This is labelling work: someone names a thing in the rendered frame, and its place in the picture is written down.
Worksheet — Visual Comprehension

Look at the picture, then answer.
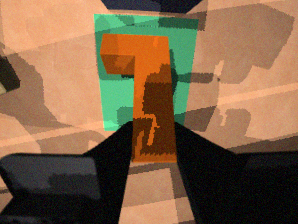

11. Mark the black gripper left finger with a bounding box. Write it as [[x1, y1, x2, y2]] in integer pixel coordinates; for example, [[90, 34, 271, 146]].
[[0, 121, 133, 224]]

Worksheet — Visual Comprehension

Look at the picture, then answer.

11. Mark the orange l-shaped part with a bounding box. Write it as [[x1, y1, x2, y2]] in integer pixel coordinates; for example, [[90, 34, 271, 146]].
[[100, 33, 177, 162]]

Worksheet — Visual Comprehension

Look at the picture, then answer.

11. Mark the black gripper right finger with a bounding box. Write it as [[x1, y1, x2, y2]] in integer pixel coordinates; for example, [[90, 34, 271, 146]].
[[174, 122, 298, 224]]

